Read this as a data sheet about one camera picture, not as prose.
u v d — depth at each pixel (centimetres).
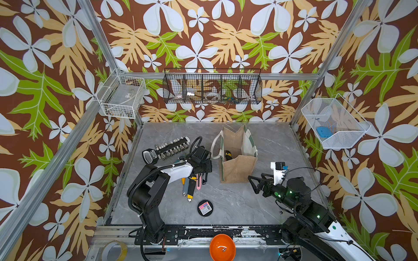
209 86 96
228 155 100
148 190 47
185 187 88
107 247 68
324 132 80
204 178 92
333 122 84
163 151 104
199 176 92
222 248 70
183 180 91
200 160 73
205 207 80
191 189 89
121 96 85
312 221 49
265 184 62
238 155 76
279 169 61
